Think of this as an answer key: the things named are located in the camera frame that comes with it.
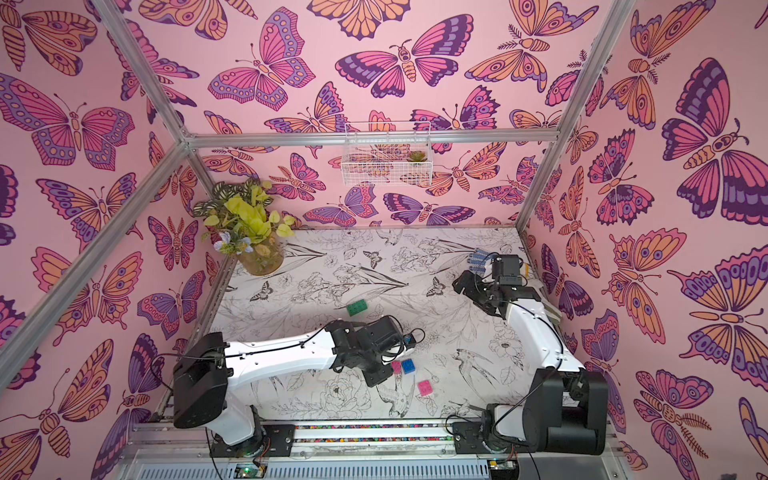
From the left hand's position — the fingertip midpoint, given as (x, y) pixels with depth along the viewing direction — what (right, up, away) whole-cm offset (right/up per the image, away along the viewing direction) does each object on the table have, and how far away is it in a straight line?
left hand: (389, 367), depth 79 cm
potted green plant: (-49, +41, +18) cm, 66 cm away
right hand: (+23, +20, +8) cm, 32 cm away
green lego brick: (-10, +13, +18) cm, 25 cm away
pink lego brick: (+10, -6, +1) cm, 11 cm away
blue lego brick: (+5, -2, +5) cm, 8 cm away
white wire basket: (-1, +62, +17) cm, 64 cm away
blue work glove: (+32, +28, +31) cm, 53 cm away
